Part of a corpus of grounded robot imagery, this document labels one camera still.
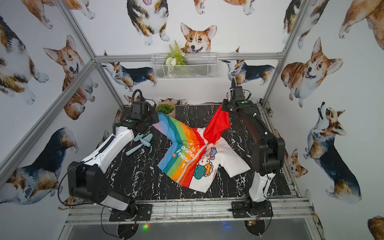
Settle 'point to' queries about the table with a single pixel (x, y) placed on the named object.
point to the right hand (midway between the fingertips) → (221, 102)
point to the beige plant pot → (173, 114)
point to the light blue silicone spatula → (147, 138)
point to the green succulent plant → (165, 108)
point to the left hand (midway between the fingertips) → (156, 111)
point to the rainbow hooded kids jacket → (193, 158)
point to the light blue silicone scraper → (139, 137)
